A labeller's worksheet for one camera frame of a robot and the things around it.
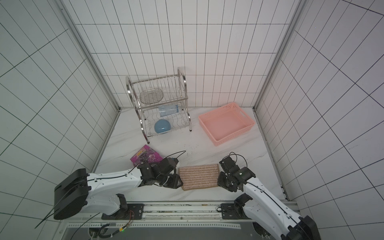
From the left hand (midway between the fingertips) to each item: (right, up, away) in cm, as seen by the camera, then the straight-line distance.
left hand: (176, 187), depth 78 cm
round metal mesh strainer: (-17, +51, +12) cm, 55 cm away
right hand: (+21, +1, +2) cm, 21 cm away
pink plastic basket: (+33, +33, +30) cm, 55 cm away
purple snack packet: (-20, +15, +10) cm, 26 cm away
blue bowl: (-13, +32, +23) cm, 41 cm away
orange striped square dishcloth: (+12, +3, +6) cm, 14 cm away
